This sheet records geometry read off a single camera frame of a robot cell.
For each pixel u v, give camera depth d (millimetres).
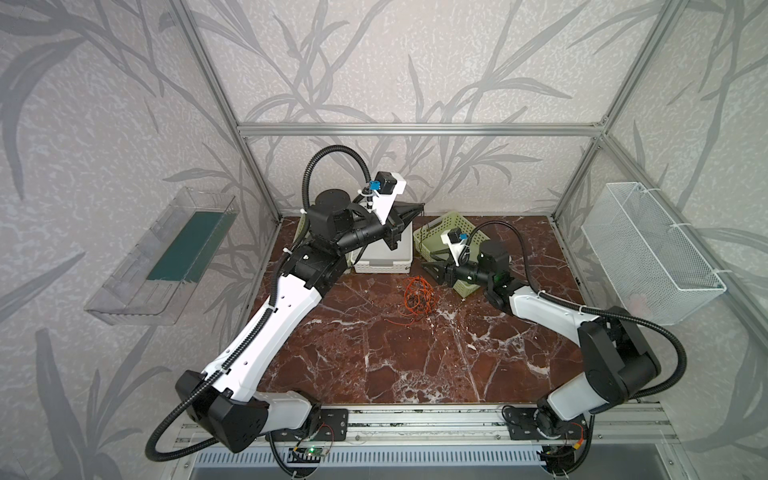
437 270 751
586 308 501
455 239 716
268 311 428
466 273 736
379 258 989
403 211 562
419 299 951
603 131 937
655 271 631
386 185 486
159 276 642
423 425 749
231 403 369
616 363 445
